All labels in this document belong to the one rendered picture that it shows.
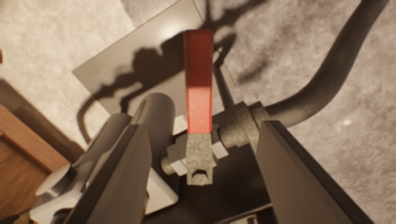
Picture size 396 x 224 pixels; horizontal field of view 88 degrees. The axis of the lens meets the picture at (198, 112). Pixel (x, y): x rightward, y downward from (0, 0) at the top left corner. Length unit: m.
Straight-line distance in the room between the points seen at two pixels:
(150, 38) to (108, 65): 0.15
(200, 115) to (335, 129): 0.80
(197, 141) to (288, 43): 0.55
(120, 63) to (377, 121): 0.92
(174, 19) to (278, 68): 0.35
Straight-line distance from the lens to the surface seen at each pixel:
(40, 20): 0.75
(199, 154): 0.20
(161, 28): 0.63
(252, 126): 0.21
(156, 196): 0.27
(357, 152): 1.06
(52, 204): 0.32
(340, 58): 0.28
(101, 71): 0.70
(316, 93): 0.23
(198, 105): 0.16
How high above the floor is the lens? 0.62
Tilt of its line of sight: 61 degrees down
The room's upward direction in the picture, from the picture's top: 176 degrees clockwise
